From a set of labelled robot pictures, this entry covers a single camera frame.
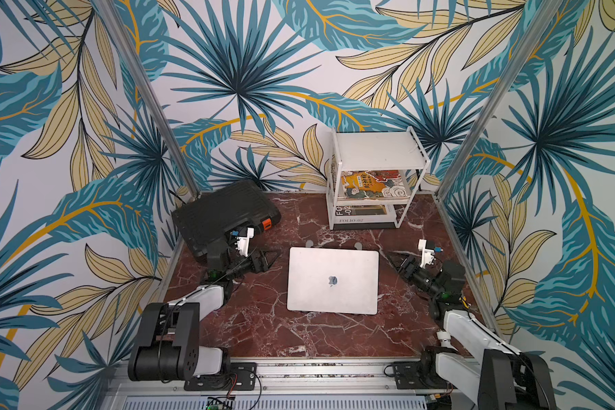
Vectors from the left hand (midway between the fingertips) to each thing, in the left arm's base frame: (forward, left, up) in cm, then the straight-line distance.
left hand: (274, 254), depth 84 cm
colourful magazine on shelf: (+26, -35, +7) cm, 44 cm away
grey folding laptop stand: (+5, -11, -1) cm, 12 cm away
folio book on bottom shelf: (+25, -39, -8) cm, 47 cm away
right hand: (-3, -32, +2) cm, 32 cm away
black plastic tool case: (+20, +26, -5) cm, 34 cm away
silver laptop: (-6, -20, -6) cm, 21 cm away
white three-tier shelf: (+29, -38, +22) cm, 52 cm away
